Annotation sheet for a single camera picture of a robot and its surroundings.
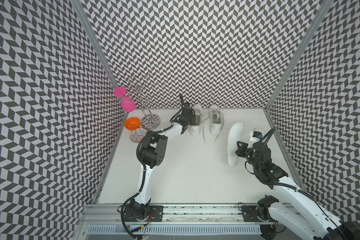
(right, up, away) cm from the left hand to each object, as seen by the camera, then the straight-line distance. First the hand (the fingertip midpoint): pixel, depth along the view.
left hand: (191, 116), depth 104 cm
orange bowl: (-43, -5, +1) cm, 43 cm away
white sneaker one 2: (+2, -9, -6) cm, 11 cm away
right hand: (+24, -16, -23) cm, 37 cm away
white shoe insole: (+24, -11, -19) cm, 33 cm away
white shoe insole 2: (+31, -7, -33) cm, 46 cm away
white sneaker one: (+17, -1, -2) cm, 17 cm away
